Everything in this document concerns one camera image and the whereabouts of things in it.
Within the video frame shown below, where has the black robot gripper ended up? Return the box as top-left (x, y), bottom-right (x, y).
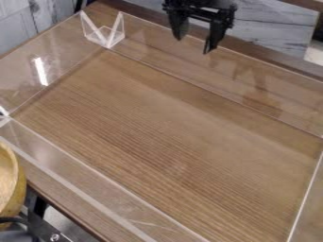
top-left (163, 0), bottom-right (237, 54)

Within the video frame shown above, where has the brown wooden bowl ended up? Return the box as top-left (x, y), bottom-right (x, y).
top-left (0, 142), bottom-right (27, 232)

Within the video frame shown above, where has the clear acrylic corner bracket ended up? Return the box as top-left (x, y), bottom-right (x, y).
top-left (80, 11), bottom-right (125, 49)

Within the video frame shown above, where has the clear acrylic tray enclosure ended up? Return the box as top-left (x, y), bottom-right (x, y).
top-left (0, 4), bottom-right (323, 242)

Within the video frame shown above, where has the black metal table frame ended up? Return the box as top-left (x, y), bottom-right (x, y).
top-left (24, 185), bottom-right (103, 242)

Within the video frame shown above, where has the black cable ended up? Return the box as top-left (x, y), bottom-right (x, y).
top-left (0, 215), bottom-right (41, 242)

